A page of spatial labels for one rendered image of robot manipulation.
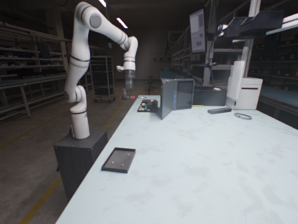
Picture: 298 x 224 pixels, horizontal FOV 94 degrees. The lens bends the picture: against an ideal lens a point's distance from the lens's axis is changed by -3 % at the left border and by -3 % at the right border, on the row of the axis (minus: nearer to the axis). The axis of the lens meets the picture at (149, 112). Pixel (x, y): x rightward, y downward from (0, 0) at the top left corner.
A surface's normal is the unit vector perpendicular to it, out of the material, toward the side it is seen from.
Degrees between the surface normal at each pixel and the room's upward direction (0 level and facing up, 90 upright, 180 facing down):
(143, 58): 90
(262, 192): 0
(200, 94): 90
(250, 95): 90
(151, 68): 90
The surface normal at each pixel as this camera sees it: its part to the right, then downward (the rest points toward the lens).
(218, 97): -0.07, 0.32
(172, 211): 0.00, -0.95
